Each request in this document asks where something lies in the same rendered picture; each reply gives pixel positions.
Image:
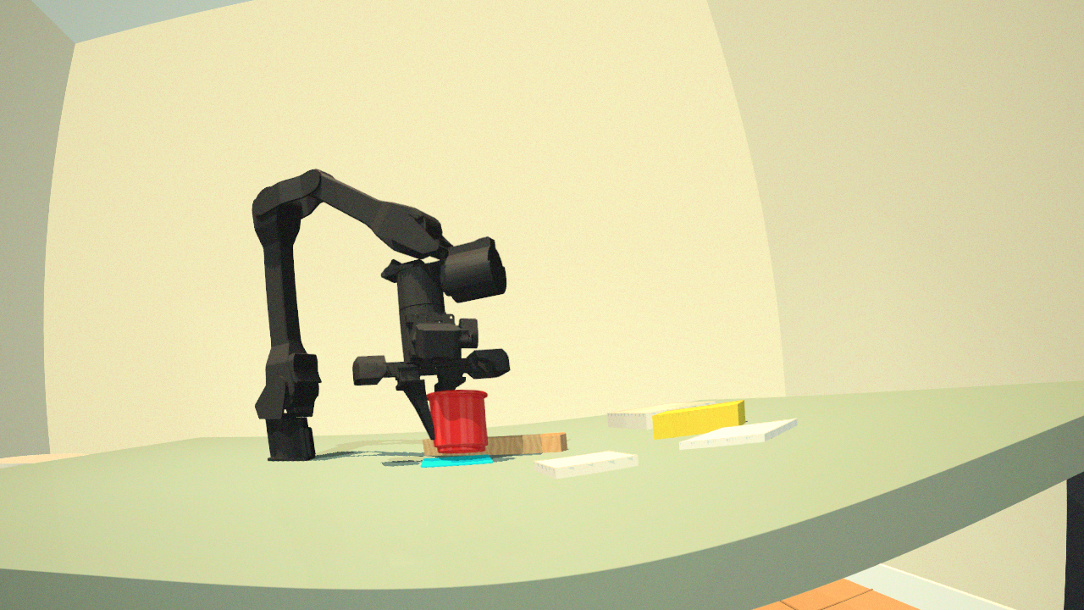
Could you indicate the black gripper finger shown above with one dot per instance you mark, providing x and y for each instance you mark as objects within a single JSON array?
[
  {"x": 449, "y": 384},
  {"x": 415, "y": 390}
]

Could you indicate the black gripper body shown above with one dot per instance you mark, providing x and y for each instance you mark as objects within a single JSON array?
[{"x": 479, "y": 364}]

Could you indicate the orange flat bar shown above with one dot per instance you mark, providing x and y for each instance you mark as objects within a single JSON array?
[{"x": 511, "y": 444}]

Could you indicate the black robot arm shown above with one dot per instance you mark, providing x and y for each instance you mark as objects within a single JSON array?
[{"x": 466, "y": 272}]

